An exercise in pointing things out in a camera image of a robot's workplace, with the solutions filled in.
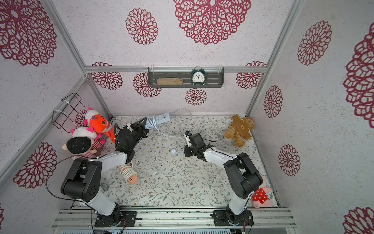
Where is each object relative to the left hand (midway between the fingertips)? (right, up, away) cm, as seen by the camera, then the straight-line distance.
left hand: (148, 117), depth 85 cm
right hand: (+22, -18, +9) cm, 30 cm away
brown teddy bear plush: (+59, -8, +16) cm, 62 cm away
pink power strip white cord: (-11, -33, -2) cm, 35 cm away
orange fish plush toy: (-34, -1, +3) cm, 34 cm away
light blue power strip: (+4, -3, -5) cm, 7 cm away
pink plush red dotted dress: (+60, -43, -11) cm, 75 cm away
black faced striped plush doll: (-33, -14, -7) cm, 37 cm away
